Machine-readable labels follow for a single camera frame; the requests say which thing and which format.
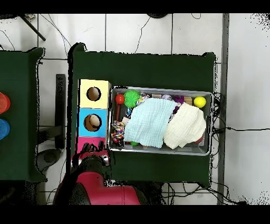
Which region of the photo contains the light blue waffle cloth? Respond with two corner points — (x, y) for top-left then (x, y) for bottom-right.
(123, 97), (177, 148)

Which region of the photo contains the yellow ball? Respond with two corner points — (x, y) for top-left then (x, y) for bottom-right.
(193, 96), (207, 109)

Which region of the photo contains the wooden box with three holes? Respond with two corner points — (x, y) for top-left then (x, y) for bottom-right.
(75, 78), (112, 154)

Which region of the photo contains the green cloth on side table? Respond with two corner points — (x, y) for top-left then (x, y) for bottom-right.
(0, 47), (47, 183)

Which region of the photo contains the blue round disc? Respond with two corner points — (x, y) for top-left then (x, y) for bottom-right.
(0, 118), (11, 141)

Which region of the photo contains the green spiky ball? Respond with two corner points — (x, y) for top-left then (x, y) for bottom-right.
(123, 90), (141, 108)

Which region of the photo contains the dark green tablecloth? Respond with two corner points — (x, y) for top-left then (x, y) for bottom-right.
(67, 42), (217, 188)

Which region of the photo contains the colourful rope toy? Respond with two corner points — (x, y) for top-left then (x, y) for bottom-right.
(110, 120), (126, 146)

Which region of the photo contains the cream waffle cloth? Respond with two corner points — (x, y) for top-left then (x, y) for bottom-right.
(162, 102), (207, 150)

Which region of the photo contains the grey metal rail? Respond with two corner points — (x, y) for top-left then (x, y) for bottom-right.
(217, 13), (230, 205)

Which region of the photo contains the black round object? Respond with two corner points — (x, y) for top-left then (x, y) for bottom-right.
(146, 13), (169, 19)

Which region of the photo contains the red round disc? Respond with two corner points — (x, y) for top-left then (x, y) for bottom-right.
(0, 92), (11, 115)

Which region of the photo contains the purple monster toy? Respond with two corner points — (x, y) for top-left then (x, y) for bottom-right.
(172, 95), (185, 115)

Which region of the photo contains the black rod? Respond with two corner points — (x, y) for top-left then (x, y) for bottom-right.
(20, 14), (46, 42)

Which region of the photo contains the grey stand foot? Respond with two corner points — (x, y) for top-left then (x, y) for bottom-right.
(36, 148), (62, 172)

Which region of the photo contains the clear mesh bin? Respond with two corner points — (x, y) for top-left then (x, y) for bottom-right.
(107, 85), (214, 156)

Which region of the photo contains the orange red ball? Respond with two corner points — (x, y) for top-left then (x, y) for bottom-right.
(115, 94), (126, 105)

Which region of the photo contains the black power cable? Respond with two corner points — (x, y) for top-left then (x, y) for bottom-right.
(213, 126), (270, 133)

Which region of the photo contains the black flat panel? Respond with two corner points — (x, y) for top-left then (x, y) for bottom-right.
(54, 73), (66, 150)

